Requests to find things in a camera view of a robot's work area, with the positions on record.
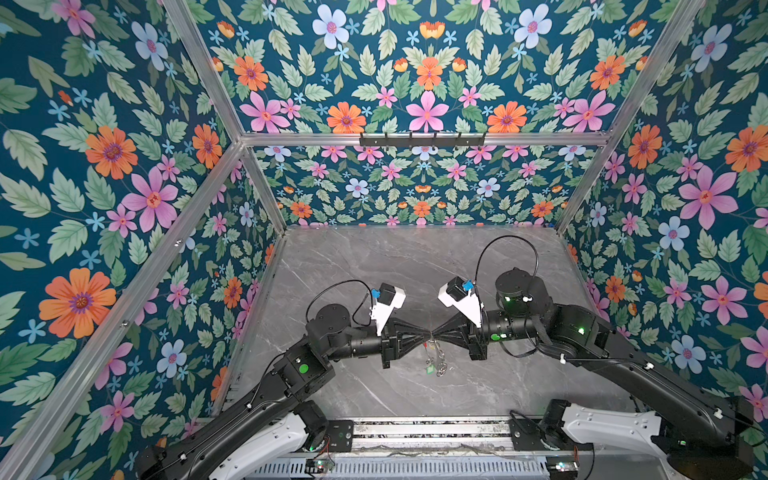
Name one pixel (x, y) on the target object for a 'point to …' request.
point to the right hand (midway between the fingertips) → (436, 330)
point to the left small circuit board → (319, 465)
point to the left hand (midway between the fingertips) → (431, 338)
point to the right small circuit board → (562, 467)
